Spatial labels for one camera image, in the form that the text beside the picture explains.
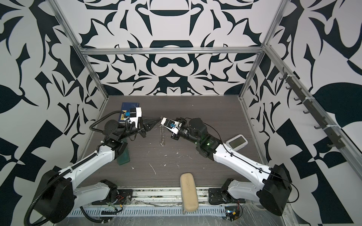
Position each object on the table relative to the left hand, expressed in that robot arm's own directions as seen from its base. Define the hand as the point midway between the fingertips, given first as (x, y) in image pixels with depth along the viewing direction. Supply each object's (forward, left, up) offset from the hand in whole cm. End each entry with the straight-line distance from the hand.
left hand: (160, 116), depth 64 cm
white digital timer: (+1, -45, -32) cm, 56 cm away
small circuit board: (-35, -34, -36) cm, 60 cm away
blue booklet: (+35, +32, -34) cm, 59 cm away
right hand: (0, -2, -3) cm, 4 cm away
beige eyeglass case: (-27, -13, -32) cm, 44 cm away
